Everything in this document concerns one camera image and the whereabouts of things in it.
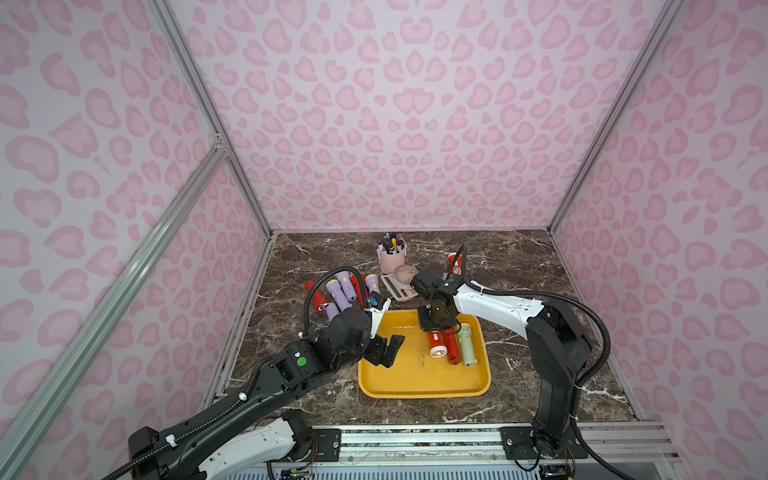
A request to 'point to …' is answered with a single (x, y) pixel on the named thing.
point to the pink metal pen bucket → (392, 263)
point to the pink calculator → (400, 291)
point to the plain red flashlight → (453, 345)
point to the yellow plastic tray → (417, 374)
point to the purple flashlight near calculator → (372, 283)
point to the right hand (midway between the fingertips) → (429, 326)
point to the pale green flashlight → (466, 339)
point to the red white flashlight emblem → (437, 344)
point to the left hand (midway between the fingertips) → (390, 329)
